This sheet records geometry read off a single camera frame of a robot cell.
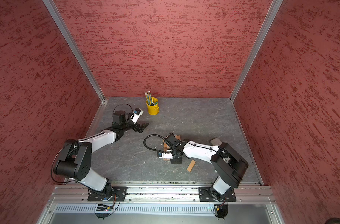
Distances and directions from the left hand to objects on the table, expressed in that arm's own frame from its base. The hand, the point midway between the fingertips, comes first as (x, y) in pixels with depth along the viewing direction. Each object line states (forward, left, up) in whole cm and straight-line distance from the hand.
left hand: (143, 120), depth 92 cm
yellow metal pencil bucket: (+14, -5, -4) cm, 16 cm away
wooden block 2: (-23, -17, -10) cm, 30 cm away
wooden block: (-15, -16, -9) cm, 24 cm away
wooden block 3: (-26, -32, -10) cm, 43 cm away
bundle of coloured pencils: (+19, -2, +2) cm, 20 cm away
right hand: (-21, -22, -11) cm, 32 cm away
